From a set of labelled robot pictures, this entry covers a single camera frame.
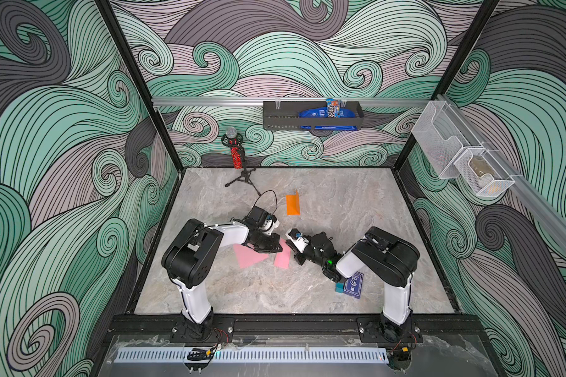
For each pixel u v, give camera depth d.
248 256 0.89
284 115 0.95
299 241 0.80
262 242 0.81
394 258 0.52
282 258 0.88
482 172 0.65
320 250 0.72
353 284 0.81
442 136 0.78
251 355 0.70
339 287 0.83
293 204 1.07
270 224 0.84
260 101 0.93
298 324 0.75
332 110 0.90
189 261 0.48
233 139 0.99
